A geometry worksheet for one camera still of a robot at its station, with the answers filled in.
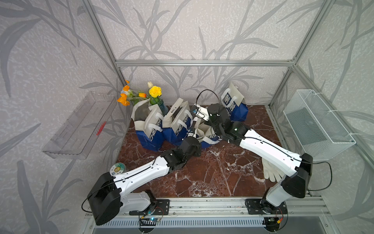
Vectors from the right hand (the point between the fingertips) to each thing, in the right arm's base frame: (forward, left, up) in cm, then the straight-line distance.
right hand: (212, 104), depth 73 cm
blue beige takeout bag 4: (+18, -18, -17) cm, 30 cm away
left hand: (-12, +6, -19) cm, 24 cm away
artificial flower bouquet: (+13, +33, -4) cm, 36 cm away
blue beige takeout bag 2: (-2, +19, -12) cm, 23 cm away
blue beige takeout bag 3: (-12, +3, -10) cm, 16 cm away
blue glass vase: (+17, +31, -20) cm, 40 cm away
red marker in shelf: (-12, +53, -3) cm, 55 cm away
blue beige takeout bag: (-3, +35, -12) cm, 37 cm away
